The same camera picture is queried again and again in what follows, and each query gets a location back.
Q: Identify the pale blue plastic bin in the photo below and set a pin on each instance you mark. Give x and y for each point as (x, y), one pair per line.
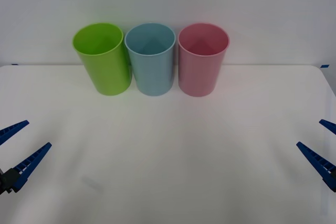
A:
(153, 77)

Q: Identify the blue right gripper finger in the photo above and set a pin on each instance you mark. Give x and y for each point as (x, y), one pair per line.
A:
(329, 126)
(319, 162)

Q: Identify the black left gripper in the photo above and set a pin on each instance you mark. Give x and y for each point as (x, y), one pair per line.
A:
(2, 183)

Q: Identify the green plastic bin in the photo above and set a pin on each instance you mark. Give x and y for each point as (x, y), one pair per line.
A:
(110, 74)

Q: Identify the pink plastic bin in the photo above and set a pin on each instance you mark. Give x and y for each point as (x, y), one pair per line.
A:
(198, 77)

